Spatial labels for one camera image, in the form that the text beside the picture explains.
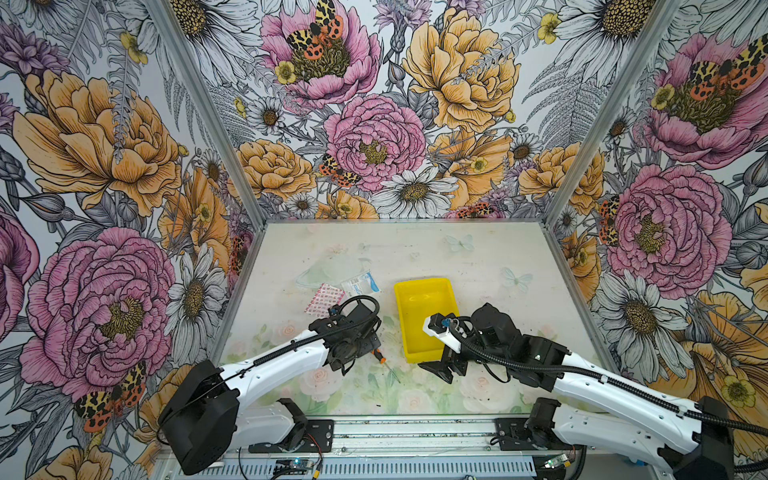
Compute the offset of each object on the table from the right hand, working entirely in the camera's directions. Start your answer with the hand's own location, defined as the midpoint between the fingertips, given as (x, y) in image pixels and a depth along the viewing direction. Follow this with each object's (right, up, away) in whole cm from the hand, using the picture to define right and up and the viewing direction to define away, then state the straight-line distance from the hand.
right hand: (431, 353), depth 71 cm
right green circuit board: (+28, -26, 0) cm, 38 cm away
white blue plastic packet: (-19, +13, +31) cm, 39 cm away
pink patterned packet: (-31, +9, +28) cm, 43 cm away
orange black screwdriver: (-13, -6, +16) cm, 21 cm away
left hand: (-19, -5, +12) cm, 22 cm away
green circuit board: (-32, -26, 0) cm, 41 cm away
